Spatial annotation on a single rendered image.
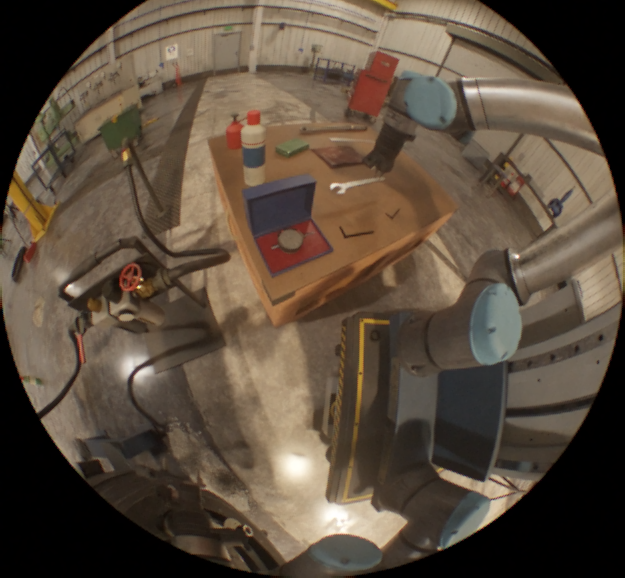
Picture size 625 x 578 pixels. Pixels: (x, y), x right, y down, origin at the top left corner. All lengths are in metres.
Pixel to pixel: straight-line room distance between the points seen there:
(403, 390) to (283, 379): 0.51
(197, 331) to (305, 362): 0.50
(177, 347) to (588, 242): 1.32
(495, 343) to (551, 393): 0.28
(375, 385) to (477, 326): 0.35
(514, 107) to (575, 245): 0.29
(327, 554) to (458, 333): 0.40
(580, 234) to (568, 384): 0.30
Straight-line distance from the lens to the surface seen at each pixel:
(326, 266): 0.43
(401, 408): 0.54
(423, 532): 0.58
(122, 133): 2.99
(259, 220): 0.47
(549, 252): 0.50
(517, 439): 0.64
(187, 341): 0.94
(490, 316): 0.36
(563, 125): 0.34
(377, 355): 0.60
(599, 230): 0.51
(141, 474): 0.63
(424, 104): 0.33
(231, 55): 10.07
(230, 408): 0.91
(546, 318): 0.67
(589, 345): 0.51
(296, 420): 0.90
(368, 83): 3.21
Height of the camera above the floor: 0.84
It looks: 61 degrees down
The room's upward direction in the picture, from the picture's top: 21 degrees clockwise
